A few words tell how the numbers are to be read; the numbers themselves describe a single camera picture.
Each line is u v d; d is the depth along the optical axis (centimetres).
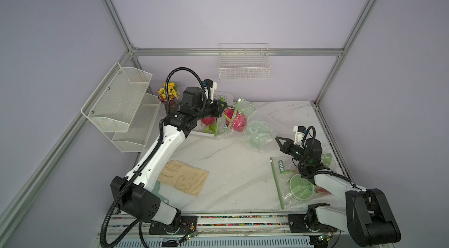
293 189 80
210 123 101
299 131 78
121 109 78
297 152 74
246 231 73
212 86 66
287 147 76
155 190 84
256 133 88
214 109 64
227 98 114
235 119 70
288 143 80
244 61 95
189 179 87
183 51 174
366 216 42
